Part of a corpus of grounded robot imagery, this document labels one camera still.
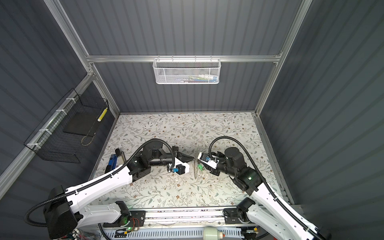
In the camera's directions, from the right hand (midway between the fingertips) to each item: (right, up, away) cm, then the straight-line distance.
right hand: (206, 156), depth 72 cm
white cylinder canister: (+1, -31, -9) cm, 32 cm away
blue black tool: (-56, -7, +22) cm, 60 cm away
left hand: (-7, +3, -4) cm, 8 cm away
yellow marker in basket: (-57, +22, +10) cm, 62 cm away
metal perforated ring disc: (-5, -1, -7) cm, 9 cm away
